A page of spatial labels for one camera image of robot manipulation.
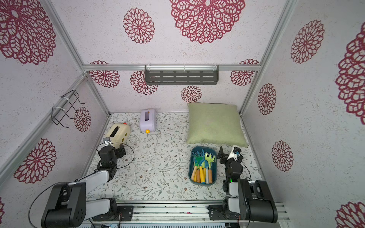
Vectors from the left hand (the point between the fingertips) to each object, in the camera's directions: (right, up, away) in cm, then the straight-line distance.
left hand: (114, 147), depth 90 cm
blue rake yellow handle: (+52, -5, +3) cm, 53 cm away
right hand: (+72, +1, -5) cm, 72 cm away
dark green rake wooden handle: (+54, -7, -2) cm, 54 cm away
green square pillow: (+67, +15, +8) cm, 69 cm away
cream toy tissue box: (+1, +9, +4) cm, 10 cm away
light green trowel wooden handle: (+53, -15, -7) cm, 55 cm away
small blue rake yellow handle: (+55, -14, -7) cm, 58 cm away
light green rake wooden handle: (+61, -8, -1) cm, 61 cm away
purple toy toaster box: (+19, +18, +13) cm, 29 cm away
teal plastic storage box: (+62, -2, +2) cm, 62 cm away
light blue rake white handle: (+59, -14, -5) cm, 60 cm away
